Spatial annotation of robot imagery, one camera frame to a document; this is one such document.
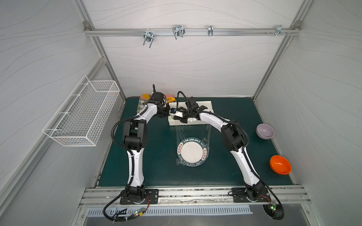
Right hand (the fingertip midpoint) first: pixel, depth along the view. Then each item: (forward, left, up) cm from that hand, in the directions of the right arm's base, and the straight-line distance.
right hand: (175, 114), depth 100 cm
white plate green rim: (-24, -13, -8) cm, 28 cm away
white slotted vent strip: (-58, +30, 0) cm, 65 cm away
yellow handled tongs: (+19, +6, -4) cm, 20 cm away
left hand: (+1, +3, -1) cm, 4 cm away
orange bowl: (-30, -65, -7) cm, 72 cm away
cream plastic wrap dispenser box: (-7, -19, +18) cm, 27 cm away
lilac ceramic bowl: (-7, -64, -7) cm, 65 cm away
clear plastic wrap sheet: (-11, -19, -5) cm, 22 cm away
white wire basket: (-23, +43, +24) cm, 54 cm away
